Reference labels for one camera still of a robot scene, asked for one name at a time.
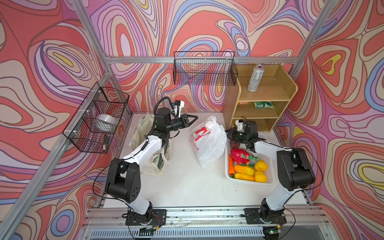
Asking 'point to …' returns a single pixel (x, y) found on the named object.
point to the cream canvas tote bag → (145, 124)
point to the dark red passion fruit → (233, 145)
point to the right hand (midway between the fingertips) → (222, 133)
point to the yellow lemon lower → (260, 176)
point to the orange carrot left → (231, 165)
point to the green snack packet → (263, 104)
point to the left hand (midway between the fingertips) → (198, 118)
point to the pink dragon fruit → (243, 157)
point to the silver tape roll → (105, 123)
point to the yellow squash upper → (244, 169)
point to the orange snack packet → (242, 103)
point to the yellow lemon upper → (260, 165)
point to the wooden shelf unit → (262, 93)
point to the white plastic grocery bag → (208, 139)
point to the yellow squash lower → (244, 176)
